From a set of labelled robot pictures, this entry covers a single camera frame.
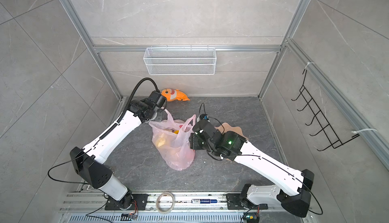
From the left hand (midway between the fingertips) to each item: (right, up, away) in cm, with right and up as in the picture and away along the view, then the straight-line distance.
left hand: (156, 111), depth 80 cm
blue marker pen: (+25, -44, -7) cm, 51 cm away
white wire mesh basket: (+11, +34, +21) cm, 42 cm away
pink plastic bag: (+7, -17, +4) cm, 19 cm away
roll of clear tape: (+3, -45, -7) cm, 46 cm away
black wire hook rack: (+77, -11, -20) cm, 80 cm away
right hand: (+21, -13, -11) cm, 27 cm away
